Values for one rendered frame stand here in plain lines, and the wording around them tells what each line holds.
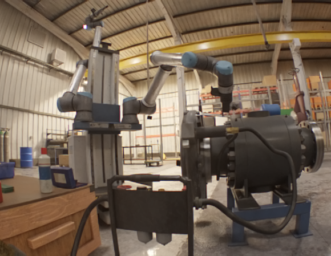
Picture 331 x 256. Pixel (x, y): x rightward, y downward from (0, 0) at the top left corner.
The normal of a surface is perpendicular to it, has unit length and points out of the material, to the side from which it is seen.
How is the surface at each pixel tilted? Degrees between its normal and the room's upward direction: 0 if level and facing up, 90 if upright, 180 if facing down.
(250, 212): 90
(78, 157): 90
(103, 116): 90
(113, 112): 90
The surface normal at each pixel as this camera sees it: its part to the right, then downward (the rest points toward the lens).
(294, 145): -0.26, -0.20
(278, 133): -0.25, -0.53
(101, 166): 0.62, -0.11
